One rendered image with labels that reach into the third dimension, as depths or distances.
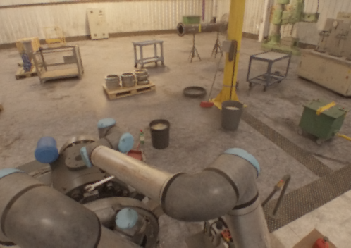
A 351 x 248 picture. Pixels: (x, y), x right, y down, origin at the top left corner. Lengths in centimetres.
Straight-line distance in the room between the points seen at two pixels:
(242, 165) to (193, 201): 16
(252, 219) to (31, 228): 50
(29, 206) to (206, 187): 35
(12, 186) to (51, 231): 12
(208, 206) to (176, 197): 7
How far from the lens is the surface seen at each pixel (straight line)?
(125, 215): 97
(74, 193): 151
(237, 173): 52
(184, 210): 49
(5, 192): 50
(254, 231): 64
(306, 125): 384
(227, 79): 433
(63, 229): 44
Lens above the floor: 189
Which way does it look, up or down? 30 degrees down
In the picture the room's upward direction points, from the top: 1 degrees counter-clockwise
